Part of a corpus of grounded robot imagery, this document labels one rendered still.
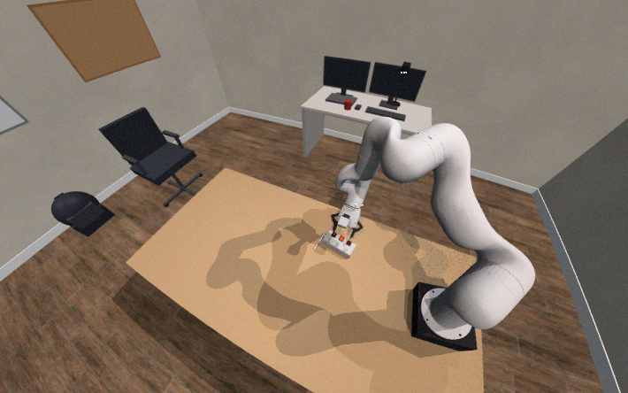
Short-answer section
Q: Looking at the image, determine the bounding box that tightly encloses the white power strip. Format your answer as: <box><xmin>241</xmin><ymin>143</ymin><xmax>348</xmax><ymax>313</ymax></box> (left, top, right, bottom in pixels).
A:
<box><xmin>314</xmin><ymin>230</ymin><xmax>356</xmax><ymax>258</ymax></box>

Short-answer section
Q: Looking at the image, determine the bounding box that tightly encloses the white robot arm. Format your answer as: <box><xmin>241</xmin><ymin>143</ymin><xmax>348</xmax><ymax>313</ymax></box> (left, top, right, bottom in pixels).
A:
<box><xmin>335</xmin><ymin>117</ymin><xmax>535</xmax><ymax>340</ymax></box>

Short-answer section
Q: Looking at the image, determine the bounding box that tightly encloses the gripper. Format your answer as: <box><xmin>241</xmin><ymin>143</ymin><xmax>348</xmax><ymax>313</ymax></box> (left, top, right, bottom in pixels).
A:
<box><xmin>332</xmin><ymin>204</ymin><xmax>363</xmax><ymax>239</ymax></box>

